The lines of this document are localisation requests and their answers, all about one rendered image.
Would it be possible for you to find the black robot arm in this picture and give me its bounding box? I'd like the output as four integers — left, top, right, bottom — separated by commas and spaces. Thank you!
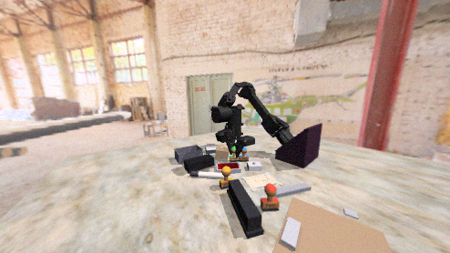
211, 82, 294, 145

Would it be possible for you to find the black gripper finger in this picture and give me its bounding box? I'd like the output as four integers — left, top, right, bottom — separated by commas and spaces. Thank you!
233, 143, 244, 157
226, 139, 235, 155

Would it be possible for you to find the cream inspection card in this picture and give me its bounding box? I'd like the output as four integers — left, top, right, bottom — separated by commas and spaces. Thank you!
242, 172, 282, 191

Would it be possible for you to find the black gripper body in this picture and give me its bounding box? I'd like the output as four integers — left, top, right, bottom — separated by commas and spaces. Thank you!
226, 121, 255, 147

